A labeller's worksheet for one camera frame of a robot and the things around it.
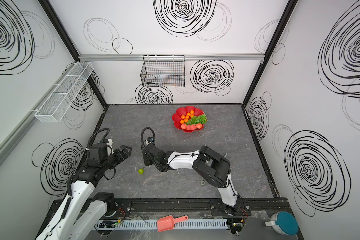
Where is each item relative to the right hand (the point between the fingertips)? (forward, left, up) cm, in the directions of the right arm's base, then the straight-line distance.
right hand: (144, 156), depth 87 cm
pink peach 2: (+21, -29, +1) cm, 36 cm away
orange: (+33, -23, -3) cm, 40 cm away
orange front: (+36, -27, -3) cm, 45 cm away
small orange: (+30, -25, -3) cm, 39 cm away
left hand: (-1, +7, +8) cm, 11 cm away
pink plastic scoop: (-31, -16, -4) cm, 36 cm away
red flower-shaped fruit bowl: (+39, -21, -2) cm, 44 cm away
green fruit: (-7, +1, -3) cm, 8 cm away
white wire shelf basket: (+12, +40, +29) cm, 51 cm away
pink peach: (+23, -23, -1) cm, 33 cm away
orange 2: (+37, -29, -2) cm, 47 cm away
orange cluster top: (+34, -29, -3) cm, 45 cm away
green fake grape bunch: (+28, -34, +2) cm, 44 cm away
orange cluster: (+32, -25, -2) cm, 41 cm away
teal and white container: (-31, -67, +2) cm, 74 cm away
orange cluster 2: (+29, -22, -3) cm, 37 cm away
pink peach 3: (+23, -33, +1) cm, 40 cm away
